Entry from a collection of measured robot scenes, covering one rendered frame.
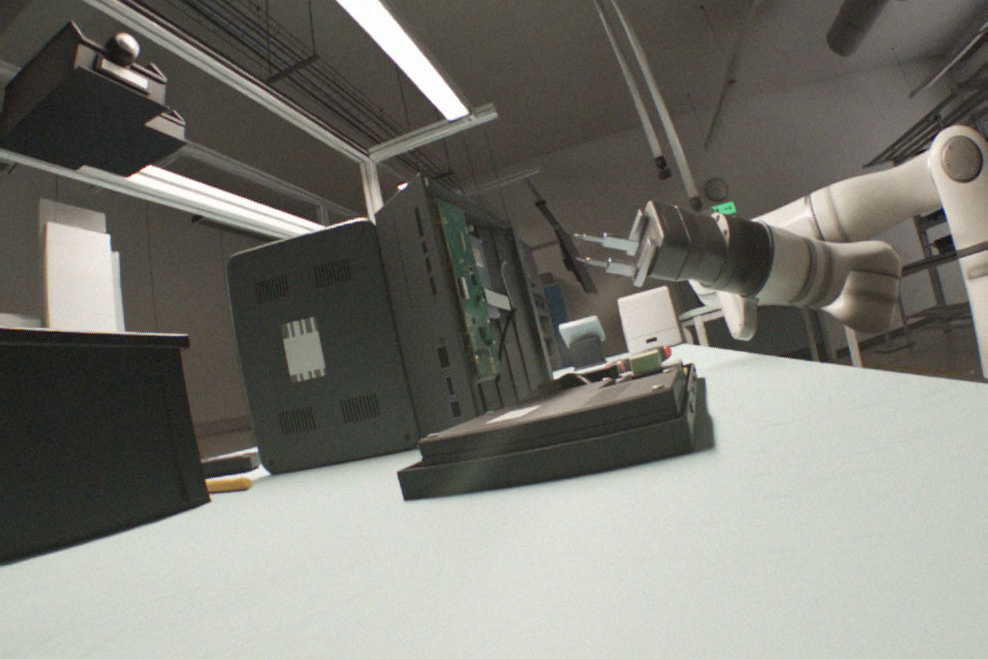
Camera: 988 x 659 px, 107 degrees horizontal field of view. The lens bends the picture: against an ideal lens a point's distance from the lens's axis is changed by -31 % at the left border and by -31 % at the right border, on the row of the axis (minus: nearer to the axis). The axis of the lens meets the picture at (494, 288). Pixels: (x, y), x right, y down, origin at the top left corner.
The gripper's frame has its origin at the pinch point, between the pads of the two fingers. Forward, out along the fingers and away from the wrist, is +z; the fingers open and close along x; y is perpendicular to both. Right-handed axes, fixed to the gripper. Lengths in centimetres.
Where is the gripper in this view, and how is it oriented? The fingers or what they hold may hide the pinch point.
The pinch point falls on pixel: (576, 246)
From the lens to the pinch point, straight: 50.2
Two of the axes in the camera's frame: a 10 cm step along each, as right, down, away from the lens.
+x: -0.7, 6.3, -7.7
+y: 1.5, -7.6, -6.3
